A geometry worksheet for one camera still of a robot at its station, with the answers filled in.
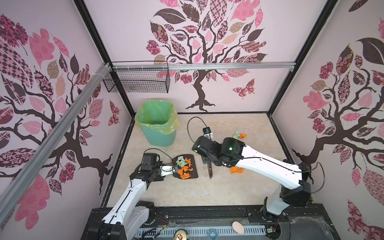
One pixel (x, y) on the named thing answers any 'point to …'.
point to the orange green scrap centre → (188, 161)
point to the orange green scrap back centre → (181, 161)
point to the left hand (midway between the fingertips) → (162, 167)
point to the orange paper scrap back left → (184, 175)
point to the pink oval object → (238, 227)
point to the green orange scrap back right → (237, 135)
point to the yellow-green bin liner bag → (158, 115)
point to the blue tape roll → (213, 237)
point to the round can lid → (180, 234)
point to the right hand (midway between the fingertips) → (207, 150)
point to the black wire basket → (140, 77)
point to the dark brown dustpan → (193, 173)
